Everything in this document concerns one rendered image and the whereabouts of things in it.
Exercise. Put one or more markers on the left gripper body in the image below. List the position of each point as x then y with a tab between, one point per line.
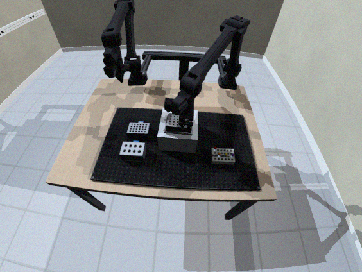
190	115

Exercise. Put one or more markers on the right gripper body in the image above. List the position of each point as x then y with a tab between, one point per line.
126	67

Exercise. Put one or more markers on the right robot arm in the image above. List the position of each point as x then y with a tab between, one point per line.
112	41

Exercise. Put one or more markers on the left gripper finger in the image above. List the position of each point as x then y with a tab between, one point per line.
189	125

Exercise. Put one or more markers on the white tube rack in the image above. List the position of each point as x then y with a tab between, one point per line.
221	159

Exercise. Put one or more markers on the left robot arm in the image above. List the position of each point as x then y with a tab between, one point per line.
191	83

